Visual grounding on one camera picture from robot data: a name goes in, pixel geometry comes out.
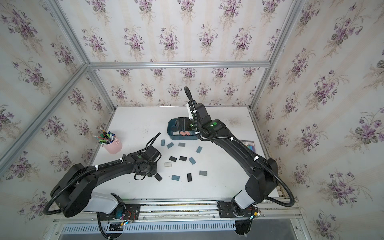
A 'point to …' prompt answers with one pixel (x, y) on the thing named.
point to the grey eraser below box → (181, 144)
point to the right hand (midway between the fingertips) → (186, 121)
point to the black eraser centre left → (173, 159)
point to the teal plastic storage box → (173, 133)
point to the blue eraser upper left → (162, 142)
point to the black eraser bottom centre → (189, 177)
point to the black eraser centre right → (183, 158)
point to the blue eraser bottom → (175, 177)
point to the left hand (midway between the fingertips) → (154, 171)
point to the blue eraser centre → (192, 160)
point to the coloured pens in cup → (105, 138)
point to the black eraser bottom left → (158, 177)
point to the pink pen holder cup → (114, 147)
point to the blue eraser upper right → (199, 149)
